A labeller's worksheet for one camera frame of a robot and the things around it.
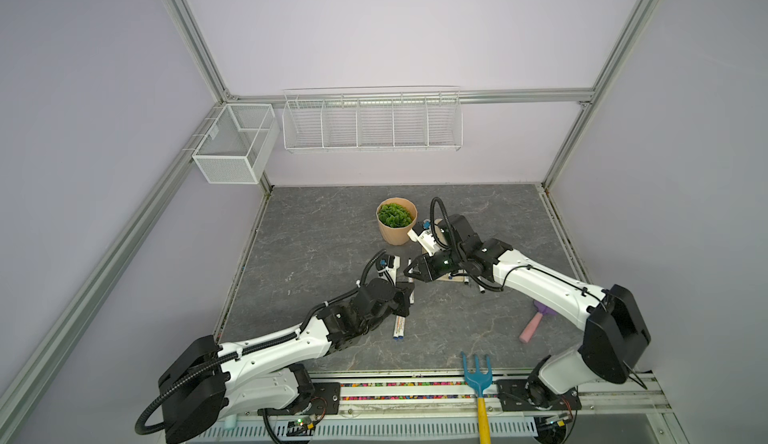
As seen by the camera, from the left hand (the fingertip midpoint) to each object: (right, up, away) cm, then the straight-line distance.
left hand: (413, 290), depth 77 cm
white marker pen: (+13, +4, -15) cm, 20 cm away
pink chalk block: (+33, -13, +6) cm, 36 cm away
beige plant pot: (-4, +13, +17) cm, 22 cm away
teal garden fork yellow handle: (+17, -23, -2) cm, 28 cm away
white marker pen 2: (-4, -13, +8) cm, 15 cm away
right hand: (-1, +4, +2) cm, 5 cm away
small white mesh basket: (-59, +43, +24) cm, 77 cm away
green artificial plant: (-5, +19, +20) cm, 28 cm away
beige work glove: (+6, +14, -4) cm, 16 cm away
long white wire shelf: (-12, +53, +26) cm, 60 cm away
